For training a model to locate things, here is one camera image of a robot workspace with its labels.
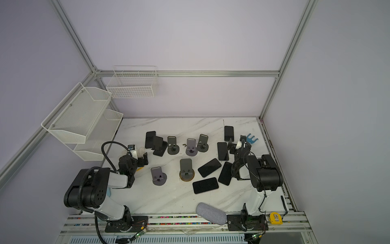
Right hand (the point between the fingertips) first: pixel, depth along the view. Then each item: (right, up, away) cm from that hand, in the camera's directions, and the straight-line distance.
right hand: (235, 139), depth 95 cm
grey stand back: (-41, -6, +4) cm, 41 cm away
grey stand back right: (-21, -5, +5) cm, 22 cm away
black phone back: (-59, -3, +13) cm, 61 cm away
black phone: (-1, +4, +17) cm, 17 cm away
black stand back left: (-48, -4, +1) cm, 48 cm away
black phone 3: (-17, -18, -1) cm, 24 cm away
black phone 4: (-19, -26, -9) cm, 34 cm away
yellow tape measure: (+14, -39, -21) cm, 46 cm away
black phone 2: (-7, -9, +7) cm, 13 cm away
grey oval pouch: (-17, -36, -20) cm, 45 cm away
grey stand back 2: (-28, -7, +3) cm, 29 cm away
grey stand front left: (-46, -21, -11) cm, 52 cm away
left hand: (-62, -10, +1) cm, 63 cm away
